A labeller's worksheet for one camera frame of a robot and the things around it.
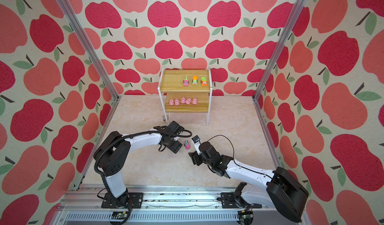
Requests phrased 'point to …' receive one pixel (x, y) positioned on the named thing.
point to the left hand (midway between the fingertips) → (177, 145)
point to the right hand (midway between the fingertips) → (197, 149)
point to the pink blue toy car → (187, 145)
